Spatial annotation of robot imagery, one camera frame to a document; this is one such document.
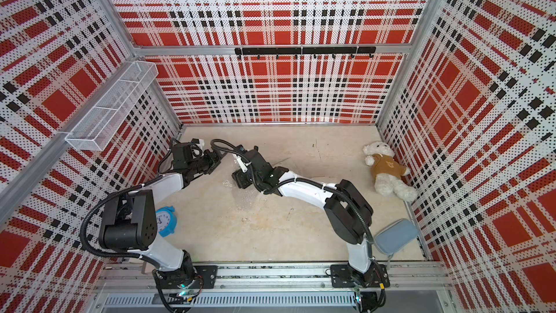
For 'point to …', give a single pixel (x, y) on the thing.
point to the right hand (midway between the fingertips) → (242, 171)
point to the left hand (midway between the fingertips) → (228, 154)
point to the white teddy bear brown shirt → (387, 172)
